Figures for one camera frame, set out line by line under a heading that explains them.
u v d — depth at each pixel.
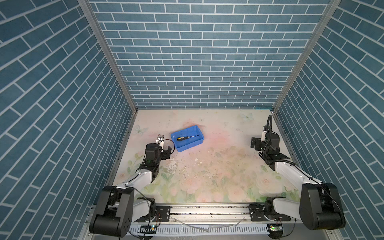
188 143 0.95
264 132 0.79
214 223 0.72
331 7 0.71
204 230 0.71
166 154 0.81
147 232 0.72
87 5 0.70
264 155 0.67
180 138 1.01
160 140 0.76
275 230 0.74
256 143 0.81
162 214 0.74
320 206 0.42
